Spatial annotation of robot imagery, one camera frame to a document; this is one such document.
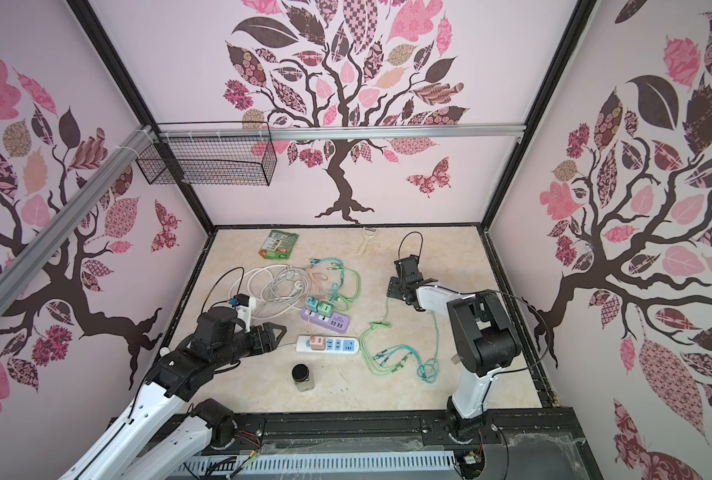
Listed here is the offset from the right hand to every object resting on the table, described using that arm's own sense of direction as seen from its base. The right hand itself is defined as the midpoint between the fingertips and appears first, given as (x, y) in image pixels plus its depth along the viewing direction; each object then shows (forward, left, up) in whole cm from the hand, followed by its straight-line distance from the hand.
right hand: (402, 284), depth 99 cm
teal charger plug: (-10, +29, +5) cm, 31 cm away
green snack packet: (+20, +46, -2) cm, 51 cm away
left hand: (-24, +36, +12) cm, 44 cm away
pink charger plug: (-22, +26, +4) cm, 35 cm away
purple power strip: (-14, +22, +1) cm, 26 cm away
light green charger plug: (-11, +25, +4) cm, 28 cm away
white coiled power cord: (+1, +43, -2) cm, 43 cm away
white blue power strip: (-21, +23, 0) cm, 31 cm away
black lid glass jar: (-32, +29, +6) cm, 44 cm away
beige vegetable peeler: (+26, +11, -2) cm, 29 cm away
